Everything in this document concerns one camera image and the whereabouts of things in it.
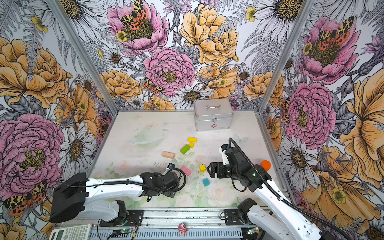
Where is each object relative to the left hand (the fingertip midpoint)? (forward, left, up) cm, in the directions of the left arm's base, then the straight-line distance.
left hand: (165, 187), depth 82 cm
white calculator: (-19, +37, -1) cm, 42 cm away
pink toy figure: (-19, -10, +3) cm, 22 cm away
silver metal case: (+44, -28, +11) cm, 53 cm away
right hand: (+2, -26, +14) cm, 30 cm away
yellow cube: (+11, -21, 0) cm, 23 cm away
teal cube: (+3, -22, 0) cm, 22 cm away
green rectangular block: (+24, -10, -1) cm, 26 cm away
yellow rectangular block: (+33, -15, -2) cm, 36 cm away
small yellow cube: (+29, -14, -2) cm, 32 cm away
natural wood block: (+21, +1, -2) cm, 21 cm away
